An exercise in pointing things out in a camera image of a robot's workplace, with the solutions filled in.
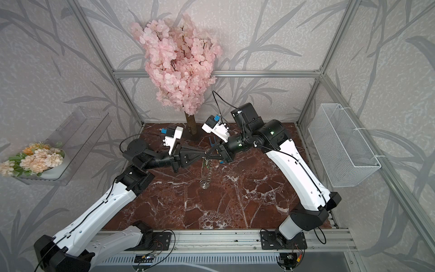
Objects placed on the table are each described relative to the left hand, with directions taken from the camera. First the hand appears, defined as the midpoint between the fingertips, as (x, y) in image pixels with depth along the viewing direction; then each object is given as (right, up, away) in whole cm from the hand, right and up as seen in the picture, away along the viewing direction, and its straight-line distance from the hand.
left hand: (202, 158), depth 56 cm
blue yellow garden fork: (0, +2, +52) cm, 52 cm away
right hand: (+2, +1, +2) cm, 3 cm away
